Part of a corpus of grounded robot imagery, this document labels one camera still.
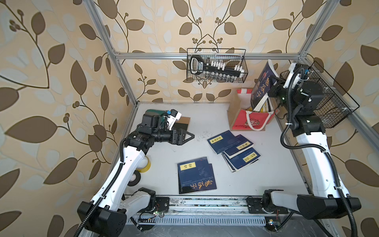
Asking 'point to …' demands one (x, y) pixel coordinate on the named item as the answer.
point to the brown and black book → (183, 123)
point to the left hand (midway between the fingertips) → (186, 134)
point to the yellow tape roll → (147, 168)
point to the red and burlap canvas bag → (242, 117)
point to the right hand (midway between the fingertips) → (271, 76)
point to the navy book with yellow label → (244, 144)
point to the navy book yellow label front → (196, 175)
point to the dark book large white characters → (196, 176)
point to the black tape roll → (136, 180)
